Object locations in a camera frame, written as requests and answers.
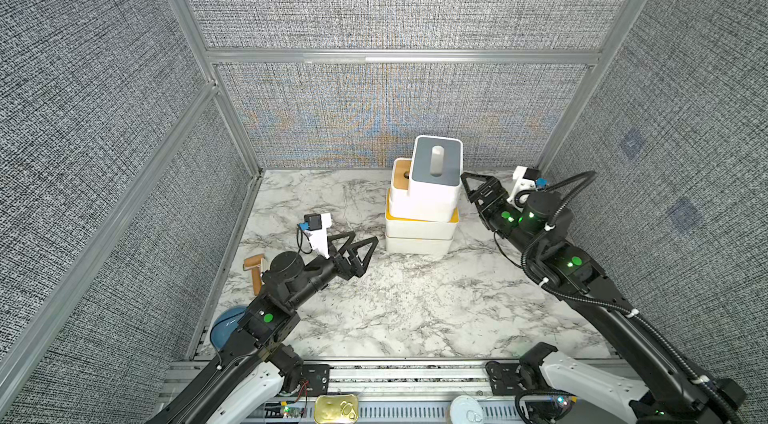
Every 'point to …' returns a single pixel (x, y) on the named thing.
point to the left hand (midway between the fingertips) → (371, 237)
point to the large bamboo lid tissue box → (419, 241)
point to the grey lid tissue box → (435, 181)
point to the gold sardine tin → (336, 409)
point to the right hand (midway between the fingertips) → (469, 178)
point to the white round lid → (465, 409)
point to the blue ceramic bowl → (225, 323)
